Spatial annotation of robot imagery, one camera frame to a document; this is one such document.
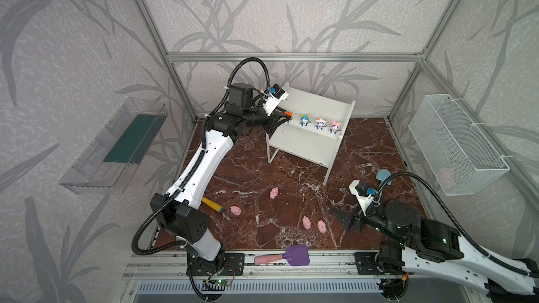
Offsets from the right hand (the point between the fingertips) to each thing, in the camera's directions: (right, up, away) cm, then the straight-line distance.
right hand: (338, 192), depth 65 cm
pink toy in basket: (+40, +3, +8) cm, 41 cm away
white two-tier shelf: (-6, +19, +7) cm, 21 cm away
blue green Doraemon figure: (-10, +23, +6) cm, 26 cm away
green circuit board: (-38, -32, +6) cm, 50 cm away
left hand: (-16, +27, +5) cm, 32 cm away
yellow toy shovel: (-47, -11, +22) cm, 53 cm away
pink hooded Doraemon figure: (0, +21, +3) cm, 21 cm away
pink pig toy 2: (-21, -7, +24) cm, 33 cm away
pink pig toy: (-37, -13, +20) cm, 44 cm away
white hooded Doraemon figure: (-5, +22, +4) cm, 23 cm away
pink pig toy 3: (-8, -17, +17) cm, 26 cm away
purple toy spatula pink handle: (-12, -27, +12) cm, 32 cm away
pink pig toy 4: (-2, -18, +16) cm, 24 cm away
